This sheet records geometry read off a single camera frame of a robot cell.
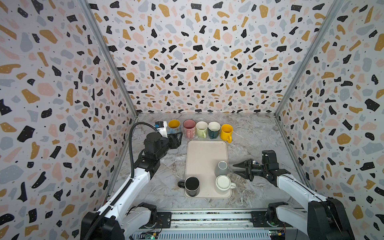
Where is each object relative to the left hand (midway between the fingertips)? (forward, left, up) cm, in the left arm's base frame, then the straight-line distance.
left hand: (178, 131), depth 76 cm
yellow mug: (+13, -29, -19) cm, 37 cm away
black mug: (-21, -7, -18) cm, 28 cm away
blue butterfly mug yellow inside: (+18, +7, -18) cm, 27 cm away
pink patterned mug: (+16, -4, -17) cm, 24 cm away
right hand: (-13, -28, -13) cm, 34 cm away
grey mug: (-13, -23, -17) cm, 31 cm away
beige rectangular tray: (-2, -13, -27) cm, 30 cm away
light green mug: (+16, -12, -18) cm, 27 cm away
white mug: (-20, -23, -19) cm, 36 cm away
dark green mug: (+16, -21, -18) cm, 32 cm away
